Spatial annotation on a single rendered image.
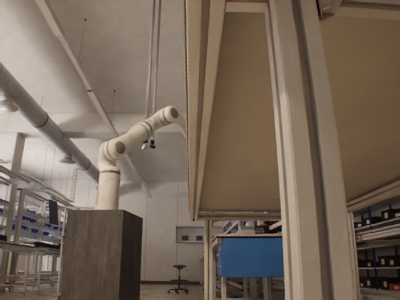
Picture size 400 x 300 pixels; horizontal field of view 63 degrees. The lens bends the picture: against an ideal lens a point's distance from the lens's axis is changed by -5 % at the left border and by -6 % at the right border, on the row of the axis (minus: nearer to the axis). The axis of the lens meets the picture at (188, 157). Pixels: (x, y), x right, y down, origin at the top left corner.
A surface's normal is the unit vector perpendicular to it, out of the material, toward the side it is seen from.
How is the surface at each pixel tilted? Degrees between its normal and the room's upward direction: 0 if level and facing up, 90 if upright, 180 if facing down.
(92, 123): 90
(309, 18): 90
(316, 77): 90
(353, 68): 180
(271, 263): 90
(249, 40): 180
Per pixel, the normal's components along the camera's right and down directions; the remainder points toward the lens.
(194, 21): -0.01, 0.95
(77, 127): 0.00, -0.31
